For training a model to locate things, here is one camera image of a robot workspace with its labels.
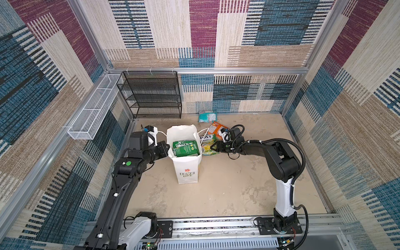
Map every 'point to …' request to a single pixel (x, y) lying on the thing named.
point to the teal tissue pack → (207, 117)
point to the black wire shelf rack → (152, 94)
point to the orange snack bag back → (213, 129)
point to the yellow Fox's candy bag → (206, 141)
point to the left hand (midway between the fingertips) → (170, 145)
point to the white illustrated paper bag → (187, 166)
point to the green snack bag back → (185, 148)
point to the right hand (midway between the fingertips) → (215, 149)
